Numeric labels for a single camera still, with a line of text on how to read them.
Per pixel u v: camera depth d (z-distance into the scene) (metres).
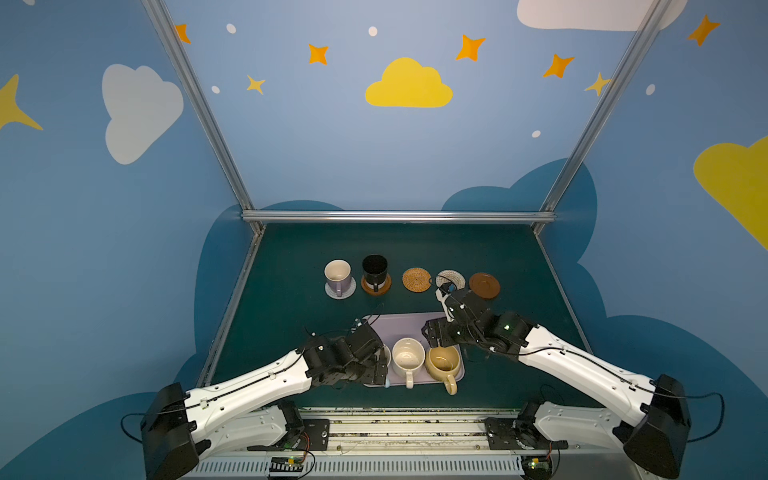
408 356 0.86
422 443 0.74
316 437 0.74
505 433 0.75
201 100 0.84
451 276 1.07
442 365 0.84
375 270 0.94
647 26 0.72
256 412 0.47
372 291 0.96
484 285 1.04
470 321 0.58
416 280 1.05
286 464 0.73
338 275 1.02
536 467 0.73
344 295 0.99
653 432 0.38
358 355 0.58
